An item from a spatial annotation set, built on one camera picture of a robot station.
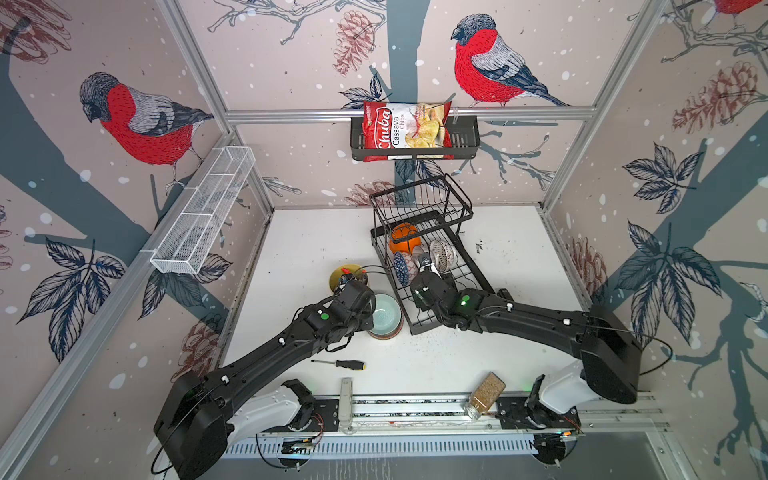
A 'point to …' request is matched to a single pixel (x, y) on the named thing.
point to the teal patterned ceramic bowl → (388, 318)
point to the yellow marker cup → (345, 273)
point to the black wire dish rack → (435, 206)
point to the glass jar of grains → (485, 395)
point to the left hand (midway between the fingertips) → (368, 315)
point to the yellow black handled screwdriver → (353, 365)
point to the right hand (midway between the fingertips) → (422, 288)
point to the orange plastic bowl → (404, 238)
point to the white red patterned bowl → (443, 256)
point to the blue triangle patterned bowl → (401, 268)
